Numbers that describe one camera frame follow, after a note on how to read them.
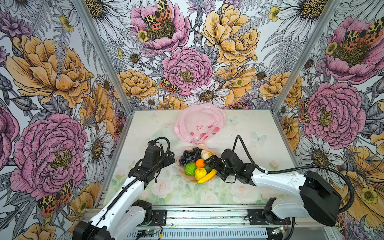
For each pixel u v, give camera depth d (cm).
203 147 94
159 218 73
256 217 73
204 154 89
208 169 83
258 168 58
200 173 80
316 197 42
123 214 48
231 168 66
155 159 63
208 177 79
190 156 88
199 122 112
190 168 83
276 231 72
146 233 71
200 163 83
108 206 45
